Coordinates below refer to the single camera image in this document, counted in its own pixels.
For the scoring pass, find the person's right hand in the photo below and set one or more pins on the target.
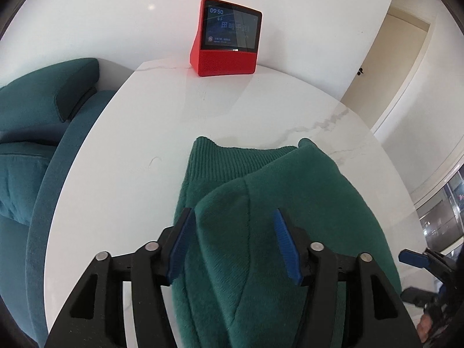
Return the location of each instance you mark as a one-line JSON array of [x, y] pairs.
[[425, 328]]

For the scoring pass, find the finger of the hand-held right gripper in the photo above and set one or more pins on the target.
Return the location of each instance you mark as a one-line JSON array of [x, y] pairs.
[[413, 257], [417, 295]]

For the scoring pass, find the cream door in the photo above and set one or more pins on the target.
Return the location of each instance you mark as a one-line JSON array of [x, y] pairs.
[[391, 69]]

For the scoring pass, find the red smart display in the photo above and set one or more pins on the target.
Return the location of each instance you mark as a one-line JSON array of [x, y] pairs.
[[232, 29]]

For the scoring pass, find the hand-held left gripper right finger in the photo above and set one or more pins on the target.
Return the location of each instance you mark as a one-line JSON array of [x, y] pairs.
[[287, 248]]

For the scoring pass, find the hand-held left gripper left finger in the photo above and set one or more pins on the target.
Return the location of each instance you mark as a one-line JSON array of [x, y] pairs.
[[180, 244]]

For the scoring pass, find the window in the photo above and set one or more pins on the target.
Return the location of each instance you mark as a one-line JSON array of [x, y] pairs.
[[444, 210]]

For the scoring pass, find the green knit sweater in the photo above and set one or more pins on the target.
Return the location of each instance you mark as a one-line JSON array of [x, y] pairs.
[[232, 206]]

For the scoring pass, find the teal sofa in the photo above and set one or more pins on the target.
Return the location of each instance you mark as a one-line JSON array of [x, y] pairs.
[[40, 116]]

